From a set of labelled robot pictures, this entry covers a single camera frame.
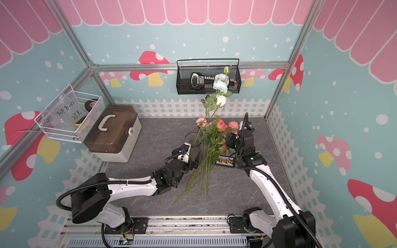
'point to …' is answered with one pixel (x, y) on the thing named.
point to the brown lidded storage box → (112, 131)
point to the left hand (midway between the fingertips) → (192, 151)
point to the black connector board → (225, 160)
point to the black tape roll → (89, 104)
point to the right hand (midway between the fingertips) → (230, 133)
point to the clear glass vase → (196, 140)
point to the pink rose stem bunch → (215, 135)
